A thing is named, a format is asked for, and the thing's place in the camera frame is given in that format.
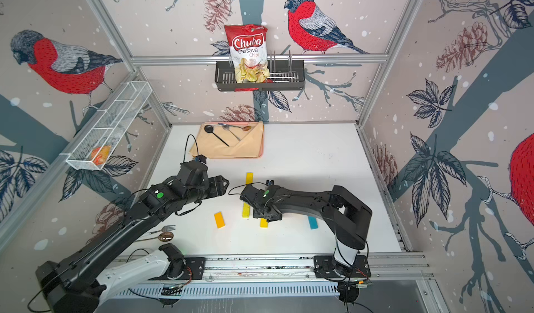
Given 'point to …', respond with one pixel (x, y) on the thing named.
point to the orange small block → (219, 220)
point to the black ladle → (208, 129)
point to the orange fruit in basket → (102, 155)
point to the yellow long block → (245, 211)
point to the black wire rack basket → (284, 75)
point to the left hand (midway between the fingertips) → (226, 180)
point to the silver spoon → (228, 126)
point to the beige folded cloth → (251, 145)
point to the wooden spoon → (245, 128)
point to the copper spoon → (165, 236)
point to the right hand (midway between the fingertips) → (263, 212)
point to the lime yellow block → (263, 223)
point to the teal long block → (313, 223)
